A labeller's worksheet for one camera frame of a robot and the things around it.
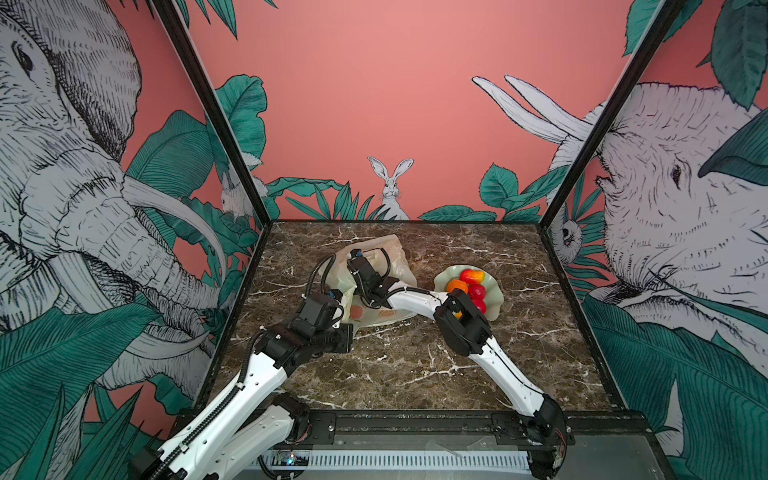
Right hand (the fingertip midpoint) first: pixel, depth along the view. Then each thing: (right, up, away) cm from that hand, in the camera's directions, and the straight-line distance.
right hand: (338, 277), depth 100 cm
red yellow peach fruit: (+45, 0, -3) cm, 45 cm away
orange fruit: (+40, -2, -4) cm, 40 cm away
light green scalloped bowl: (+51, -5, -5) cm, 52 cm away
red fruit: (+46, -5, -5) cm, 46 cm away
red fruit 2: (+47, -8, -5) cm, 48 cm away
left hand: (+9, -12, -23) cm, 28 cm away
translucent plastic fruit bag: (+18, +6, -10) cm, 22 cm away
